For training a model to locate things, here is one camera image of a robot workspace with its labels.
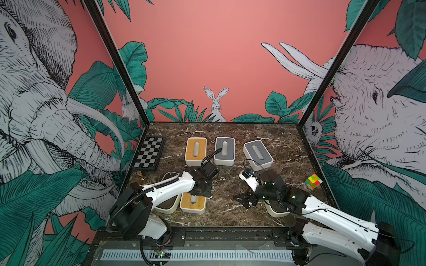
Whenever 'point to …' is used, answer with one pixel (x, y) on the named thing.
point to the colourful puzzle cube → (313, 182)
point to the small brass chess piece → (140, 174)
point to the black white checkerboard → (150, 154)
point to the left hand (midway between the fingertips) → (207, 190)
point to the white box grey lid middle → (226, 156)
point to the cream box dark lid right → (275, 209)
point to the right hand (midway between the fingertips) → (238, 188)
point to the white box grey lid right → (258, 154)
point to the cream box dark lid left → (172, 204)
